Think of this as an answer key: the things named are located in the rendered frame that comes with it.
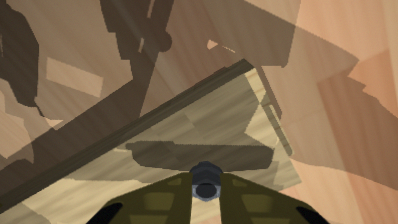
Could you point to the dark grey hex nut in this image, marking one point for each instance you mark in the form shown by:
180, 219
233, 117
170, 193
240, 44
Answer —
206, 184

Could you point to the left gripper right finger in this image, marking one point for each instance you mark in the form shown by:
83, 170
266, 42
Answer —
245, 202

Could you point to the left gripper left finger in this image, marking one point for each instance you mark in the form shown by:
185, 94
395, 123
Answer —
168, 201

